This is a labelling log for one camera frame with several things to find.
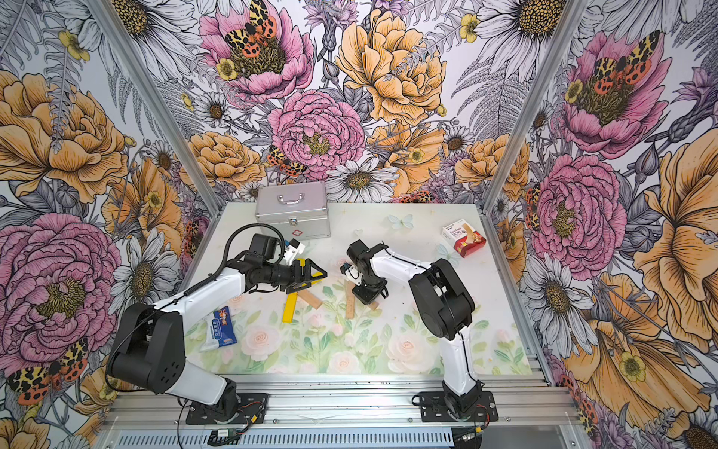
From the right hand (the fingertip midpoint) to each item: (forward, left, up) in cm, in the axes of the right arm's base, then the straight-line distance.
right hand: (370, 302), depth 93 cm
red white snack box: (+25, -36, +2) cm, 44 cm away
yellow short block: (-1, +26, 0) cm, 26 cm away
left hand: (0, +16, +12) cm, 20 cm away
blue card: (-8, +45, +3) cm, 45 cm away
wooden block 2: (+1, +7, 0) cm, 7 cm away
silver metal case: (+29, +26, +14) cm, 42 cm away
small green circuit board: (-34, +39, -3) cm, 52 cm away
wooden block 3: (-1, -1, 0) cm, 2 cm away
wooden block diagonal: (-3, +7, -1) cm, 7 cm away
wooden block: (+2, +20, 0) cm, 20 cm away
